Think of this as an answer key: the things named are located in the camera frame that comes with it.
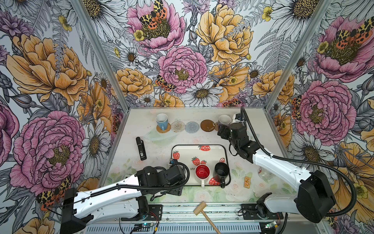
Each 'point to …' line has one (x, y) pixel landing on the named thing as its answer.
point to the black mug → (222, 170)
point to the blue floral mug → (162, 121)
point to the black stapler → (141, 148)
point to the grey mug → (236, 118)
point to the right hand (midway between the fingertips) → (224, 130)
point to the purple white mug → (224, 120)
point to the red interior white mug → (202, 172)
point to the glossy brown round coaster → (208, 126)
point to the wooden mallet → (200, 207)
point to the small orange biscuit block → (247, 182)
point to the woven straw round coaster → (159, 130)
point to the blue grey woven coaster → (192, 127)
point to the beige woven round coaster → (177, 126)
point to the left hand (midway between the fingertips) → (173, 190)
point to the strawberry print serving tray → (192, 155)
